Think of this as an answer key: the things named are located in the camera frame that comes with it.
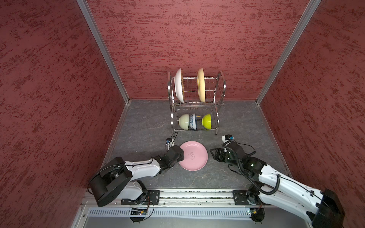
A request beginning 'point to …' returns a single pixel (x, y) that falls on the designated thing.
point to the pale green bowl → (183, 121)
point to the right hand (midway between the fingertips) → (213, 154)
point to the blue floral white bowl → (192, 121)
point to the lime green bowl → (206, 121)
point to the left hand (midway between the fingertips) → (181, 154)
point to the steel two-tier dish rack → (195, 101)
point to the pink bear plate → (195, 156)
